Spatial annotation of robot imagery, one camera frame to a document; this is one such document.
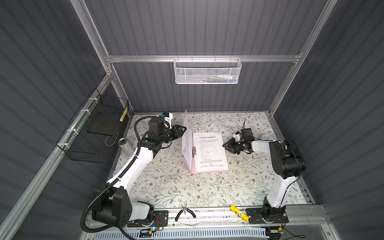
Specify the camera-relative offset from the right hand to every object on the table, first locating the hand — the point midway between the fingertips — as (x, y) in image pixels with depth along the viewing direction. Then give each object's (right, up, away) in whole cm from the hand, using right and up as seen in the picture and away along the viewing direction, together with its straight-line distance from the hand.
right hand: (225, 147), depth 99 cm
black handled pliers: (-26, -29, -22) cm, 45 cm away
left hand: (-25, +13, -20) cm, 35 cm away
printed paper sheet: (-10, -5, -3) cm, 11 cm away
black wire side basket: (-71, +10, -26) cm, 77 cm away
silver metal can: (-61, +2, -13) cm, 63 cm away
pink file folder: (-25, -2, -6) cm, 26 cm away
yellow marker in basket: (-60, +21, -18) cm, 66 cm away
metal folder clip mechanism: (-21, -2, -1) cm, 21 cm away
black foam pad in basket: (-67, +16, -23) cm, 72 cm away
